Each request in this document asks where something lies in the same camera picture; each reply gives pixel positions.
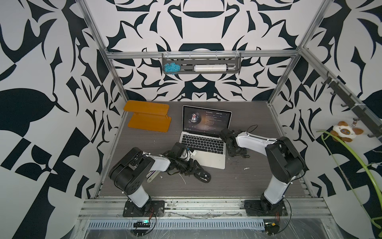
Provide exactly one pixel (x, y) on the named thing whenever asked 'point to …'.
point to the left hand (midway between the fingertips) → (199, 168)
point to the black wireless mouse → (203, 176)
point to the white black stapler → (151, 175)
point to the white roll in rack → (210, 67)
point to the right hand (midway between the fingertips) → (234, 149)
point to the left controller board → (142, 223)
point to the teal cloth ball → (171, 67)
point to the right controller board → (271, 228)
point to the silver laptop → (200, 132)
